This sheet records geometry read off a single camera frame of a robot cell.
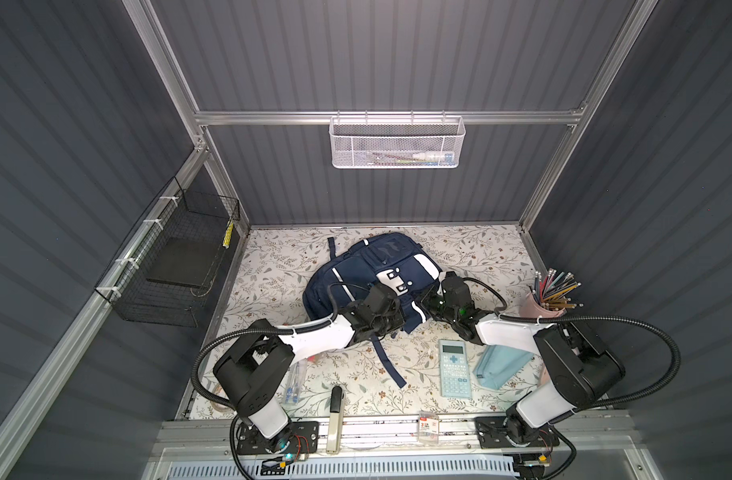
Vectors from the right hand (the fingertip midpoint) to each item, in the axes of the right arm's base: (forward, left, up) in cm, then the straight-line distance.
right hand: (413, 294), depth 90 cm
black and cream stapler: (-34, +22, -4) cm, 40 cm away
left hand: (-8, +1, 0) cm, 8 cm away
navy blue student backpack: (+4, +10, 0) cm, 10 cm away
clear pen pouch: (-23, +34, -7) cm, 42 cm away
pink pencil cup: (-5, -34, -1) cm, 34 cm away
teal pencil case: (-20, -21, -3) cm, 30 cm away
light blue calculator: (-23, -10, -7) cm, 26 cm away
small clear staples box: (-35, -1, -7) cm, 35 cm away
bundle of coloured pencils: (0, -41, +2) cm, 41 cm away
